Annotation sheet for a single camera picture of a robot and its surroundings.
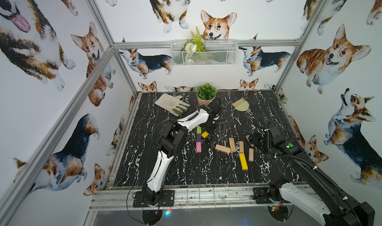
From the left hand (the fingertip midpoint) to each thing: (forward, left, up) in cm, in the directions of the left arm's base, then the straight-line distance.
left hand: (210, 127), depth 97 cm
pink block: (-11, +8, -3) cm, 14 cm away
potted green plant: (+20, +3, +11) cm, 22 cm away
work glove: (+23, +27, -4) cm, 36 cm away
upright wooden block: (-11, -13, -3) cm, 17 cm away
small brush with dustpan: (+20, -26, -4) cm, 33 cm away
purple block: (-6, +8, -2) cm, 10 cm away
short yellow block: (-5, +4, -1) cm, 6 cm away
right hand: (-14, -19, +12) cm, 27 cm away
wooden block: (-14, -6, -2) cm, 15 cm away
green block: (-1, +8, -2) cm, 8 cm away
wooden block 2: (-17, -23, -1) cm, 28 cm away
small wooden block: (-13, -18, -2) cm, 22 cm away
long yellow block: (-22, -17, -2) cm, 28 cm away
